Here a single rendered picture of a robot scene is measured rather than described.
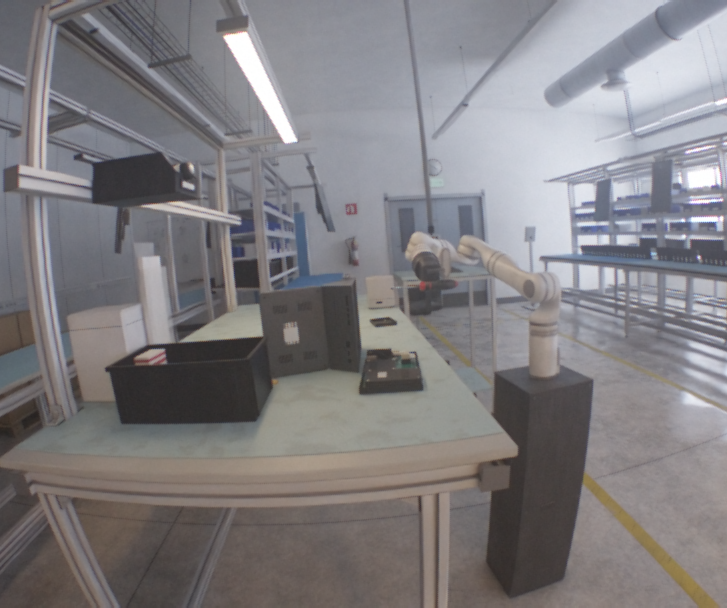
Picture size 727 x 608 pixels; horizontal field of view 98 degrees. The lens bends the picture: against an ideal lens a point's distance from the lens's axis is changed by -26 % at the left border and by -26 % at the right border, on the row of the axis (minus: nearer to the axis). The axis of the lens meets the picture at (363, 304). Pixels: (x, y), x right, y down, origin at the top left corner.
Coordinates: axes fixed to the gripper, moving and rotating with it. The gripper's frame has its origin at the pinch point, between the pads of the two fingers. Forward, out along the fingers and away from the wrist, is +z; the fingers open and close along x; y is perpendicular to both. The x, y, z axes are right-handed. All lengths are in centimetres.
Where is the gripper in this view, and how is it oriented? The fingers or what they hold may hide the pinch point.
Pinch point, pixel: (444, 285)
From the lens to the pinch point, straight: 107.5
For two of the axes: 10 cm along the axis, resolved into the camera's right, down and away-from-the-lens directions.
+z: 0.0, 4.0, -9.2
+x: -0.8, -9.1, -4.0
